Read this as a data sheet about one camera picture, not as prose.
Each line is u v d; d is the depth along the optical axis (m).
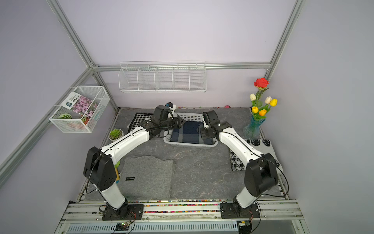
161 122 0.66
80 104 0.75
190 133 1.02
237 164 0.85
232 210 0.74
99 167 0.46
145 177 0.82
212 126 0.64
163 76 0.99
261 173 0.44
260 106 0.87
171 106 0.77
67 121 0.72
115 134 0.93
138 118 1.10
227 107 1.24
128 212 0.72
